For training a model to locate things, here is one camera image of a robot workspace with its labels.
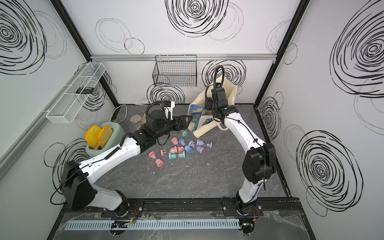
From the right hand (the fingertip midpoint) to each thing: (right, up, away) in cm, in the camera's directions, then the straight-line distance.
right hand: (213, 99), depth 85 cm
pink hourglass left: (-31, -37, +1) cm, 48 cm away
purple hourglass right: (-1, -28, +9) cm, 29 cm away
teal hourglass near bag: (-18, -21, +14) cm, 31 cm away
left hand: (-15, -10, -11) cm, 21 cm away
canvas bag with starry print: (-8, -12, -3) cm, 14 cm away
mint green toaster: (-56, -24, -3) cm, 61 cm away
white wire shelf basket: (-74, -4, -11) cm, 75 cm away
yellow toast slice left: (-64, -20, -8) cm, 68 cm away
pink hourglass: (-24, -26, +14) cm, 38 cm away
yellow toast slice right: (-58, -19, -8) cm, 62 cm away
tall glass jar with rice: (-48, -11, +8) cm, 50 cm away
